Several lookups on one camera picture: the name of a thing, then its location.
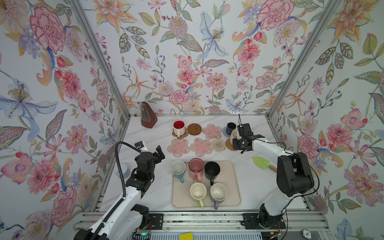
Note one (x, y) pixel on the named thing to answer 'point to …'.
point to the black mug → (212, 169)
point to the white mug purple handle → (218, 192)
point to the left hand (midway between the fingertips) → (156, 149)
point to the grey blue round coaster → (224, 132)
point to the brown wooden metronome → (148, 117)
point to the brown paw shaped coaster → (182, 137)
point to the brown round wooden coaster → (194, 129)
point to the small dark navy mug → (231, 126)
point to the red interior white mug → (179, 127)
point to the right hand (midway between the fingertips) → (236, 143)
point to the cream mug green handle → (198, 191)
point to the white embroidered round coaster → (218, 145)
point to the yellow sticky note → (186, 236)
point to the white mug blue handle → (178, 169)
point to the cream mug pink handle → (235, 134)
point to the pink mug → (196, 168)
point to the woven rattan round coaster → (229, 145)
